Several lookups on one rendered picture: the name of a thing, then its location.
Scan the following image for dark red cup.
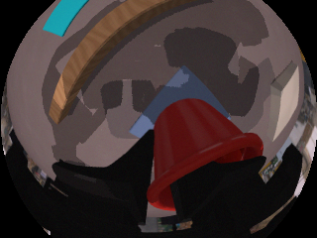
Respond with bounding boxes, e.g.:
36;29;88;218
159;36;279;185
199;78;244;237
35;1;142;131
147;98;264;210

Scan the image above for brown wooden bar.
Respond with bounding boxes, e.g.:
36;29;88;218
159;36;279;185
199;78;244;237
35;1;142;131
49;0;197;124

